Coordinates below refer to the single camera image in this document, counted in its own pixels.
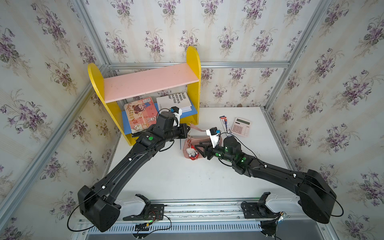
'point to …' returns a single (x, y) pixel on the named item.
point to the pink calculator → (241, 126)
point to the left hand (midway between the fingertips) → (193, 130)
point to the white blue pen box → (225, 124)
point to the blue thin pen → (180, 143)
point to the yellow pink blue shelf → (135, 100)
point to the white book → (180, 100)
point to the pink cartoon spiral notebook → (141, 114)
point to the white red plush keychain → (192, 153)
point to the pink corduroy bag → (195, 141)
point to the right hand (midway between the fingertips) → (199, 145)
